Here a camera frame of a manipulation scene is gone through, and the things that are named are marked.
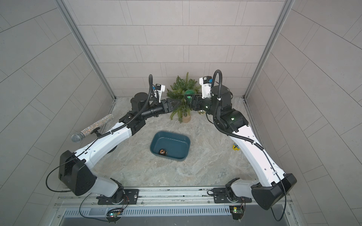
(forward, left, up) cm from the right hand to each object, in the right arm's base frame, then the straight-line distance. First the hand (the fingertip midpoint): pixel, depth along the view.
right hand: (188, 96), depth 64 cm
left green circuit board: (-40, +37, -34) cm, 64 cm away
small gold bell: (+5, -8, -19) cm, 21 cm away
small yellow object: (-9, -28, -38) cm, 48 cm away
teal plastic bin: (-5, +9, -38) cm, 40 cm away
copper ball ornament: (-10, +17, -35) cm, 41 cm away
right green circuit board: (-41, -21, -41) cm, 62 cm away
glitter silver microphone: (-10, +54, -13) cm, 56 cm away
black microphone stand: (-3, +51, -19) cm, 55 cm away
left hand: (0, +3, -5) cm, 6 cm away
